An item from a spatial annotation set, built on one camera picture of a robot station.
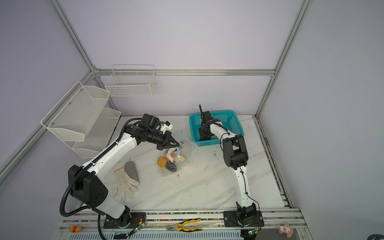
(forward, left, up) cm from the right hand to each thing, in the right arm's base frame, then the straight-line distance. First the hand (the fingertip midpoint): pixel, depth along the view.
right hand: (204, 132), depth 106 cm
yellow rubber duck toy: (-59, +62, 0) cm, 86 cm away
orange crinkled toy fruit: (-25, +19, +11) cm, 33 cm away
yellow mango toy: (-26, +25, +3) cm, 36 cm away
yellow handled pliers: (-58, +14, -2) cm, 60 cm away
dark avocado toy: (-29, +19, +5) cm, 36 cm away
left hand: (-26, +14, +21) cm, 36 cm away
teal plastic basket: (+12, -20, +1) cm, 23 cm away
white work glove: (-38, +47, -2) cm, 60 cm away
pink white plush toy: (-57, -38, -1) cm, 68 cm away
